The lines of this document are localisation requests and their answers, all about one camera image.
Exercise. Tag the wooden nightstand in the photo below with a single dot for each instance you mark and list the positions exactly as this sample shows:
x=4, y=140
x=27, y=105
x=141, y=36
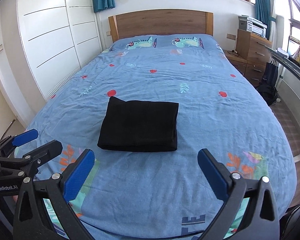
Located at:
x=238, y=62

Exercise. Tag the teal right curtain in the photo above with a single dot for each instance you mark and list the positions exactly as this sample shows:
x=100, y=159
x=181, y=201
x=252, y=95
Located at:
x=264, y=12

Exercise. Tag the black pants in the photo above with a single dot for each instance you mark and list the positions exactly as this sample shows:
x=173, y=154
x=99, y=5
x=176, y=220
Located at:
x=139, y=126

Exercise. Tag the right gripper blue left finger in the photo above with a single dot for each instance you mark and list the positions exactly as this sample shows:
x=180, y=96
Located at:
x=31, y=219

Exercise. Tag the wooden headboard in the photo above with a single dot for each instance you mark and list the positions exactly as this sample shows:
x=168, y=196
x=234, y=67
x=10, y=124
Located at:
x=160, y=22

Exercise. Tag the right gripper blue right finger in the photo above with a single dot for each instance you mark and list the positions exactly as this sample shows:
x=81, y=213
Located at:
x=260, y=220

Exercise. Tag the blue patterned bed sheet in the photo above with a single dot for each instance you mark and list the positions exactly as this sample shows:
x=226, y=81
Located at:
x=154, y=195

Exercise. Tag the black backpack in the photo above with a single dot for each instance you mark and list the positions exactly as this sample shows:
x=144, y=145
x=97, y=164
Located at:
x=268, y=93

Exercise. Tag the wooden dresser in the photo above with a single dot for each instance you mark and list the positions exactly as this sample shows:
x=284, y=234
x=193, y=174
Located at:
x=253, y=48

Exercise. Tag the white wardrobe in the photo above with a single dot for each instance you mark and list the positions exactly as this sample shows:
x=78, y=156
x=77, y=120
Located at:
x=59, y=38

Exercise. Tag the white printer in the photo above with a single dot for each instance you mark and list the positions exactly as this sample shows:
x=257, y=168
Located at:
x=252, y=25

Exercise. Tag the black bag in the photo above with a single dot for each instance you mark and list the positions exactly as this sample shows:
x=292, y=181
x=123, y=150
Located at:
x=271, y=73

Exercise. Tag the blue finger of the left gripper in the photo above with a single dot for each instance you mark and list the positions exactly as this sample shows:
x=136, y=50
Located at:
x=23, y=138
x=42, y=155

